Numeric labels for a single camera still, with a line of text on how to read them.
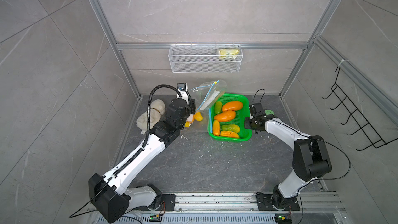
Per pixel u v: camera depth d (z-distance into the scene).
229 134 0.93
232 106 1.06
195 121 1.00
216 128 0.95
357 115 0.66
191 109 0.64
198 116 1.01
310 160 0.46
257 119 0.69
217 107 1.07
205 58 1.01
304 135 0.51
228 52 0.84
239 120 1.06
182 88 0.58
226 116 1.00
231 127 0.95
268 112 1.04
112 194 0.37
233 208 0.73
